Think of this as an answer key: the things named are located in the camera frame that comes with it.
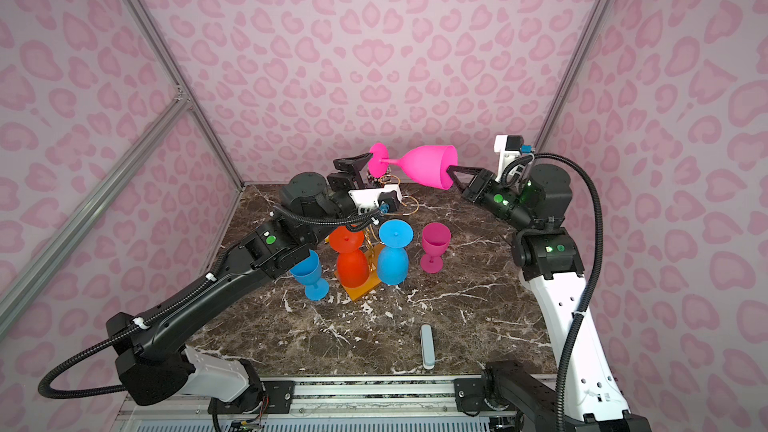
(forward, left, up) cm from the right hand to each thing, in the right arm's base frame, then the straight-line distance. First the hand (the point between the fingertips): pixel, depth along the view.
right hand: (450, 169), depth 58 cm
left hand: (+3, +16, -1) cm, 16 cm away
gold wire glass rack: (-6, +16, -14) cm, 22 cm away
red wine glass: (-10, +20, -21) cm, 31 cm away
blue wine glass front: (-6, +11, -14) cm, 19 cm away
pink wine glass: (+5, 0, -32) cm, 32 cm away
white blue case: (-21, +3, -43) cm, 48 cm away
